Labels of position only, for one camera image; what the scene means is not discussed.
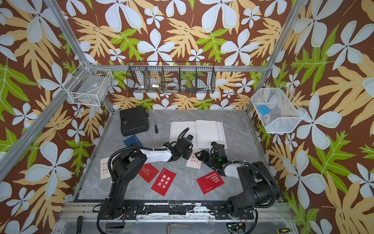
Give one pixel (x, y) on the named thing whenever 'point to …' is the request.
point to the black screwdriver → (156, 127)
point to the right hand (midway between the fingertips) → (197, 155)
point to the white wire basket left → (89, 84)
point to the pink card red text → (194, 162)
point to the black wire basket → (171, 77)
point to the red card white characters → (163, 182)
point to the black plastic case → (133, 121)
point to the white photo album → (204, 132)
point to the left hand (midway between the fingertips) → (189, 151)
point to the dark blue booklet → (133, 141)
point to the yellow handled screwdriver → (283, 230)
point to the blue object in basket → (264, 109)
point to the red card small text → (210, 182)
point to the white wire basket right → (278, 111)
